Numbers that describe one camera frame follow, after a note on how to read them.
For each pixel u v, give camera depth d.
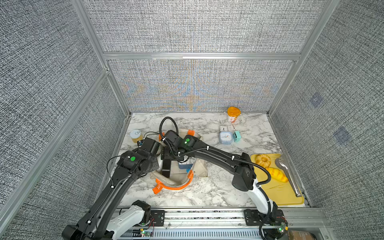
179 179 0.86
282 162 0.90
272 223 0.64
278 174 0.85
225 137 1.03
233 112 1.07
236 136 1.00
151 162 0.65
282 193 0.82
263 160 0.90
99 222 0.38
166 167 0.80
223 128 1.08
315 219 0.75
